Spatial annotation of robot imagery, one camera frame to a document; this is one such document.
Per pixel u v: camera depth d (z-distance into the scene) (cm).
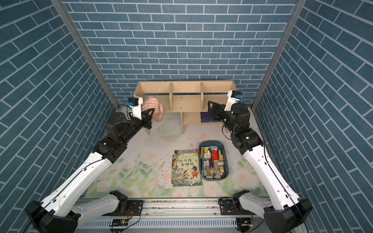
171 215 73
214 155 91
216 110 59
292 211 36
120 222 72
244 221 70
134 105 54
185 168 87
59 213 38
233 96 57
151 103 63
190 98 93
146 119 58
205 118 94
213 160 89
